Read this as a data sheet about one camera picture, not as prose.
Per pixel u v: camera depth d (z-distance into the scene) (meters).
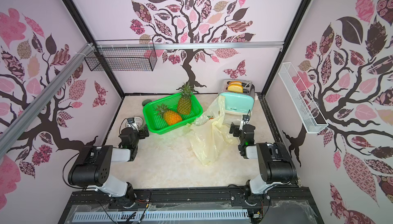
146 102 1.07
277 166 0.45
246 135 0.72
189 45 0.92
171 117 0.95
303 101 0.72
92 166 0.46
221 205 0.73
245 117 0.81
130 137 0.72
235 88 0.97
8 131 0.50
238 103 0.96
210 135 0.88
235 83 1.00
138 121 0.98
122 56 1.37
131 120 0.81
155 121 1.04
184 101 1.00
